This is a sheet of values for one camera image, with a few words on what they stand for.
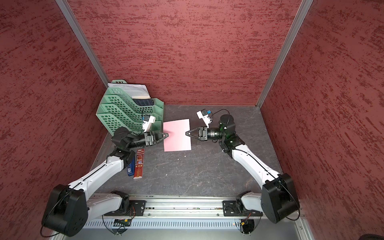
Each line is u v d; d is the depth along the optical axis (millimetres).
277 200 404
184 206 760
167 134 643
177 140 683
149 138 620
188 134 668
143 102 1045
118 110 880
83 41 830
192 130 668
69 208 397
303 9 712
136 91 967
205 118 667
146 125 668
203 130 621
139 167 875
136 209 738
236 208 668
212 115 667
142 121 669
